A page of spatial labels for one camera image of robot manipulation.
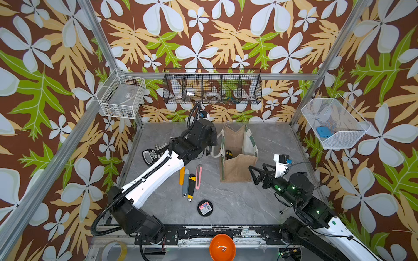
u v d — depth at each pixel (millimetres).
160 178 449
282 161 575
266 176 593
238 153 1050
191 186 892
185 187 899
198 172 940
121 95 860
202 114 625
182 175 931
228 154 1007
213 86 970
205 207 803
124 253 692
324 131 807
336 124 820
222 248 705
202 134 534
